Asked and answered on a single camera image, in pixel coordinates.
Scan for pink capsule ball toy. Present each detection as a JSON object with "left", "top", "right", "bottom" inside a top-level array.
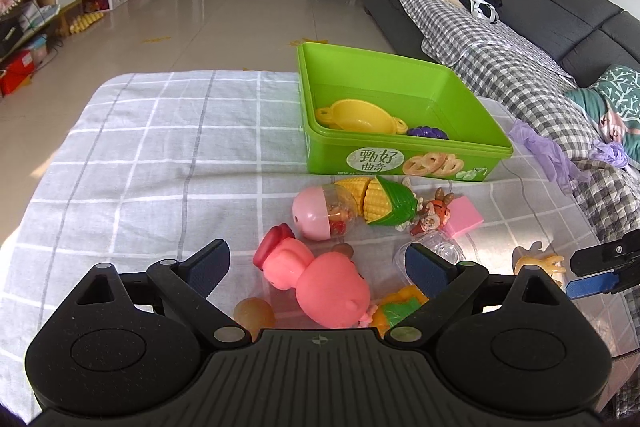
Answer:
[{"left": 292, "top": 183, "right": 359, "bottom": 242}]

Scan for clear plastic lens case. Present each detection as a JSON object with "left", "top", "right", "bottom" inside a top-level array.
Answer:
[{"left": 392, "top": 231, "right": 468, "bottom": 281}]

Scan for green patterned pillow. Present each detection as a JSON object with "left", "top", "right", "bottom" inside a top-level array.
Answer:
[{"left": 564, "top": 65, "right": 639, "bottom": 162}]

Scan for pink pig toy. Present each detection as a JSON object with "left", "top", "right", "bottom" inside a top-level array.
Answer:
[{"left": 253, "top": 223, "right": 376, "bottom": 329}]

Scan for yellow toy pot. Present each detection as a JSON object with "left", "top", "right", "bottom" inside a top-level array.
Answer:
[{"left": 314, "top": 98, "right": 408, "bottom": 135}]

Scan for toy corn cob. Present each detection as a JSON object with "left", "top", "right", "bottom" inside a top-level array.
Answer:
[{"left": 335, "top": 176, "right": 418, "bottom": 227}]

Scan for tiger figurine toy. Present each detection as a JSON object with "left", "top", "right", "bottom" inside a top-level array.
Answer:
[{"left": 410, "top": 188, "right": 454, "bottom": 236}]

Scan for tan octopus toy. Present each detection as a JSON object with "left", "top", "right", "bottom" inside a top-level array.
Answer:
[{"left": 512, "top": 241, "right": 566, "bottom": 288}]

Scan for pink sticky note pad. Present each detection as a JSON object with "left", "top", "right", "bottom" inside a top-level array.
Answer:
[{"left": 442, "top": 196, "right": 484, "bottom": 239}]

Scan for purple rubber glove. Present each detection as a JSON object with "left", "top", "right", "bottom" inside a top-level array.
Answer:
[{"left": 508, "top": 119, "right": 631, "bottom": 193}]

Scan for purple toy grapes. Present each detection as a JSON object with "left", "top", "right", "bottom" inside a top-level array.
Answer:
[{"left": 407, "top": 126, "right": 448, "bottom": 140}]

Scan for orange translucent ball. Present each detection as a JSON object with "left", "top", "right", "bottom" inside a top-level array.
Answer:
[{"left": 232, "top": 297, "right": 277, "bottom": 340}]

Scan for orange toy pumpkin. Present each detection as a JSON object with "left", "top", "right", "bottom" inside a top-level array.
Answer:
[{"left": 371, "top": 285, "right": 428, "bottom": 337}]

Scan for dark grey sofa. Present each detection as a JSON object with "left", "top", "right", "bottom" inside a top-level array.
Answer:
[{"left": 362, "top": 0, "right": 640, "bottom": 89}]

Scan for grey checked tablecloth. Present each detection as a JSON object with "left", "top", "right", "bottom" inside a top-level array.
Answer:
[{"left": 1, "top": 70, "right": 599, "bottom": 421}]

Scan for green plastic bin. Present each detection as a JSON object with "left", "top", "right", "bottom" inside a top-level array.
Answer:
[{"left": 296, "top": 42, "right": 513, "bottom": 181}]

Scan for grey plaid blanket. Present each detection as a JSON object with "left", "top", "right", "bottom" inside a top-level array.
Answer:
[{"left": 397, "top": 0, "right": 639, "bottom": 242}]

